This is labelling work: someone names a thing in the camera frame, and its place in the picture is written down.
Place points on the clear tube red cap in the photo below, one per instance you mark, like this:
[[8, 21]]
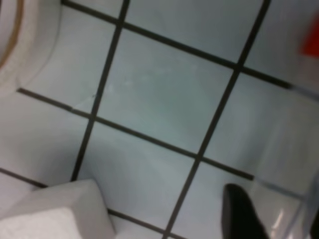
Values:
[[286, 186]]

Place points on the left white tape roll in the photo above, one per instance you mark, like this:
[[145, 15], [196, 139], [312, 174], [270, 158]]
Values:
[[28, 35]]

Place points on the white foam cube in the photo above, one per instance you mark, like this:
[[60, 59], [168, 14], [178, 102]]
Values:
[[74, 210]]

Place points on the white black-grid cloth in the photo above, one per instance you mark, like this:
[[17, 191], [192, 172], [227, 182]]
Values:
[[160, 102]]

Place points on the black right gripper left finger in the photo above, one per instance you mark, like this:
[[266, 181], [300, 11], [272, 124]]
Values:
[[239, 219]]

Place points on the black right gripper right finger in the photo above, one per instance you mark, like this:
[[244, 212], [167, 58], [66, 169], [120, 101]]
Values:
[[314, 233]]

